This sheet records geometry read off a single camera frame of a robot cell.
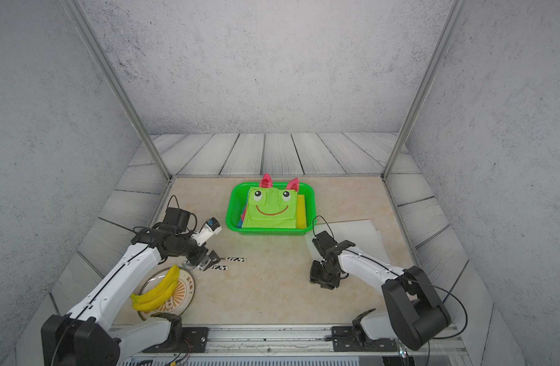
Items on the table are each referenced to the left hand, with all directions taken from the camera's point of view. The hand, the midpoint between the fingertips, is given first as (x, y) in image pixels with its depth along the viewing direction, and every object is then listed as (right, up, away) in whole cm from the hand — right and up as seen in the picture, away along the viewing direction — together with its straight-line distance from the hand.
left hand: (212, 249), depth 80 cm
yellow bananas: (-17, -15, -3) cm, 22 cm away
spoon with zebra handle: (-12, -7, +6) cm, 15 cm away
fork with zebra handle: (+6, -6, +10) cm, 13 cm away
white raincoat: (+58, +3, +16) cm, 60 cm away
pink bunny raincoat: (+17, +25, +27) cm, 40 cm away
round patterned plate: (-11, -18, +1) cm, 21 cm away
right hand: (+36, -13, +3) cm, 39 cm away
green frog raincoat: (+19, +13, +19) cm, 30 cm away
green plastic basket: (+3, +18, +23) cm, 29 cm away
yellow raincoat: (+32, +11, +20) cm, 40 cm away
